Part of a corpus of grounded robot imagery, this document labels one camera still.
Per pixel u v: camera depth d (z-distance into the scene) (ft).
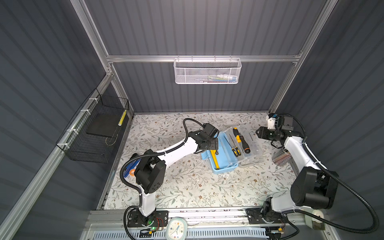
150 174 1.64
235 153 2.90
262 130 2.55
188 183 2.78
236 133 3.06
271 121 2.59
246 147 2.81
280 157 2.84
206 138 2.19
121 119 2.62
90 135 2.35
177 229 2.27
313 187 1.42
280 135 2.06
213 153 3.16
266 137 2.59
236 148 2.98
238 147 2.92
